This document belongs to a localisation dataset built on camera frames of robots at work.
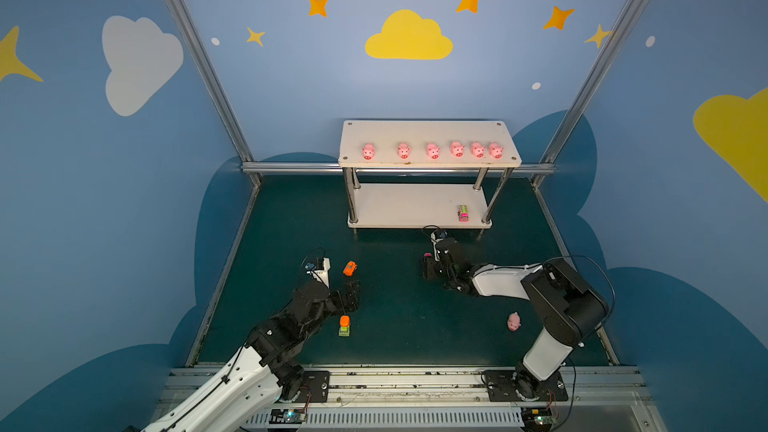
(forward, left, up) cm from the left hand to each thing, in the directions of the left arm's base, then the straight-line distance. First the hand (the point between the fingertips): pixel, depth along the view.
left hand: (352, 287), depth 78 cm
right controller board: (-27, -46, -14) cm, 55 cm away
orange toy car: (+11, +3, -11) cm, 16 cm away
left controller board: (-27, +15, -13) cm, 34 cm away
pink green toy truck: (+30, -35, -6) cm, 47 cm away
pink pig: (-6, -44, -8) cm, 45 cm away
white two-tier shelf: (+58, -25, -13) cm, 64 cm away
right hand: (+16, -23, -11) cm, 30 cm away
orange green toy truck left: (-7, +3, -11) cm, 14 cm away
